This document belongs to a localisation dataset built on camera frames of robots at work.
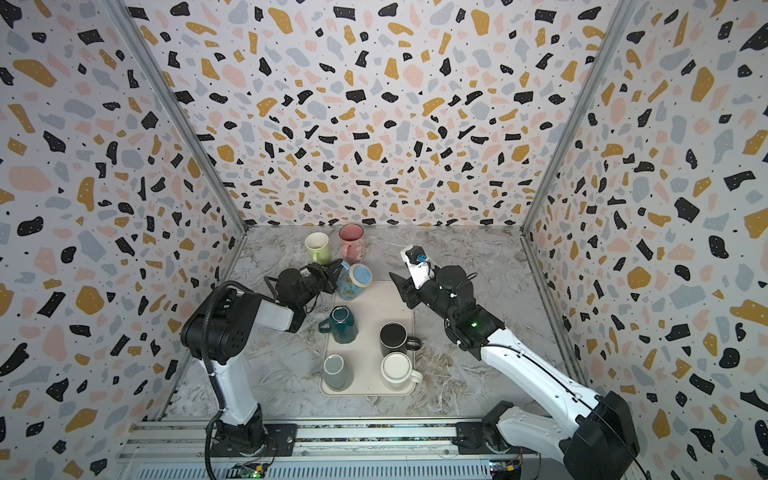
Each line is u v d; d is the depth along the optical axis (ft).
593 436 1.25
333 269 2.95
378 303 3.32
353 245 3.40
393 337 2.71
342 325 2.78
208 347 1.59
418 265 1.99
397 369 2.57
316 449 2.40
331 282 2.89
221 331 1.70
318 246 3.40
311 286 2.75
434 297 2.03
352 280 2.96
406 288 2.10
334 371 2.47
